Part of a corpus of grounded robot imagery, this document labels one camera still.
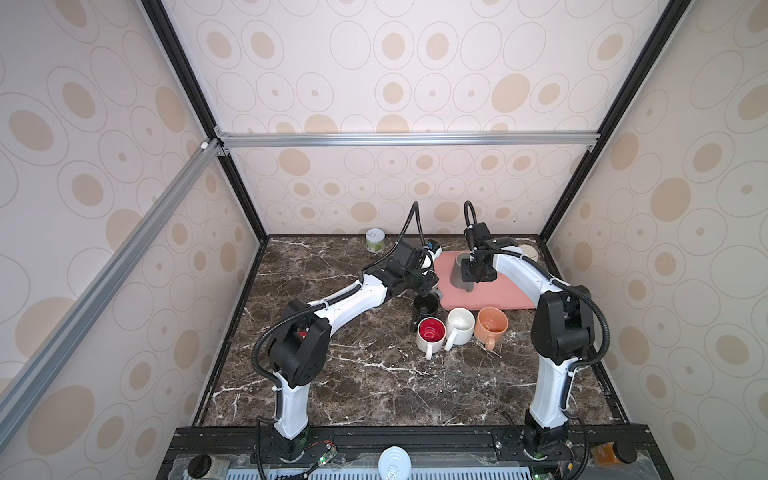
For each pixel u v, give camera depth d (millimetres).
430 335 921
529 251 1054
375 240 1122
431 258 713
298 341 516
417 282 764
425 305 939
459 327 860
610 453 660
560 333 536
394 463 668
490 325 925
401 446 686
